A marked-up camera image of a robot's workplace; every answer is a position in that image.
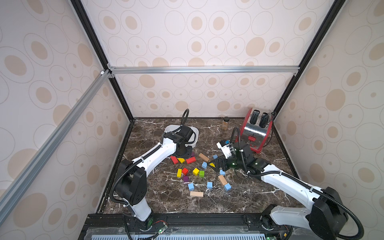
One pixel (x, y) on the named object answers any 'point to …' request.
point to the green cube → (202, 174)
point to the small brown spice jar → (225, 124)
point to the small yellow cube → (196, 171)
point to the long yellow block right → (212, 164)
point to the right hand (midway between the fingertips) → (217, 159)
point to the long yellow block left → (181, 160)
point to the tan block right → (222, 179)
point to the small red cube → (184, 171)
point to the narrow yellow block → (179, 172)
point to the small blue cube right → (222, 172)
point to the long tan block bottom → (195, 193)
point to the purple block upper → (193, 154)
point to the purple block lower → (185, 178)
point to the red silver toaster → (255, 129)
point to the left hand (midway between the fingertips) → (191, 154)
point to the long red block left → (174, 159)
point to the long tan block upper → (204, 157)
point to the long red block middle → (191, 160)
